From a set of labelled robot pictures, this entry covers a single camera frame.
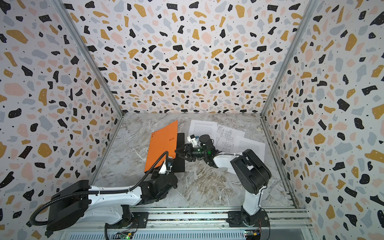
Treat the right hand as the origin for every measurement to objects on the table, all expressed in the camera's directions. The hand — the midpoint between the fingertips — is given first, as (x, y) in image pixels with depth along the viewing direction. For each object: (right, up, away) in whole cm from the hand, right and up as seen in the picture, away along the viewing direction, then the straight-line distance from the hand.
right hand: (174, 152), depth 81 cm
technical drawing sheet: (+32, +5, +27) cm, 42 cm away
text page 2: (+42, +2, +23) cm, 48 cm away
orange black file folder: (-10, +5, +25) cm, 28 cm away
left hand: (-5, -6, +1) cm, 8 cm away
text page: (+12, +13, +33) cm, 37 cm away
